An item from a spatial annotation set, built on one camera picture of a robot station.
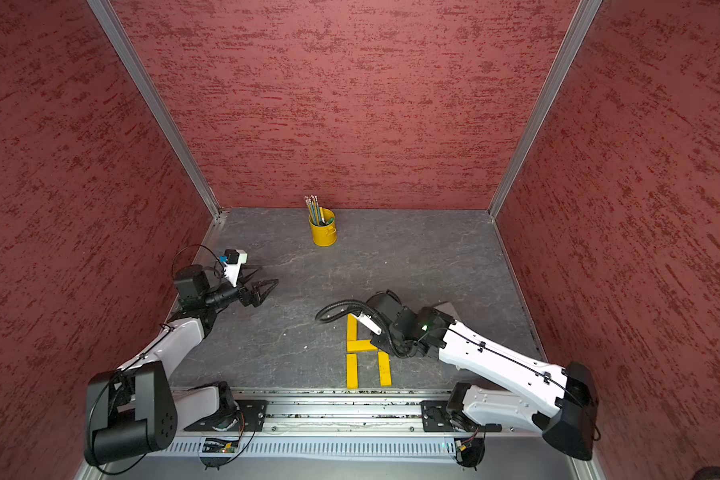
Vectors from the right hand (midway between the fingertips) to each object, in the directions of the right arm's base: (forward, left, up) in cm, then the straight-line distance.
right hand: (382, 331), depth 75 cm
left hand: (+15, +32, +3) cm, 35 cm away
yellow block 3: (-8, +8, -12) cm, 17 cm away
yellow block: (+6, +9, -13) cm, 17 cm away
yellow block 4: (-6, -1, -12) cm, 14 cm away
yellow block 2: (+1, +5, -13) cm, 14 cm away
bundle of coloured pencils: (+44, +21, 0) cm, 49 cm away
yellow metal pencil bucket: (+39, +19, -7) cm, 44 cm away
